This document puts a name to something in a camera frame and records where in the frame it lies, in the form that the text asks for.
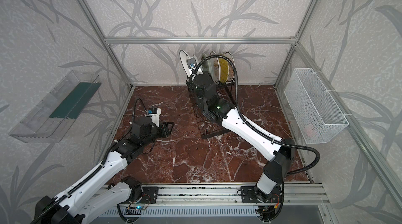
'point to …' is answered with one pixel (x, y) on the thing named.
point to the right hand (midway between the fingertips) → (198, 68)
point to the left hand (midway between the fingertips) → (171, 123)
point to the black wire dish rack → (208, 129)
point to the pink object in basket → (309, 130)
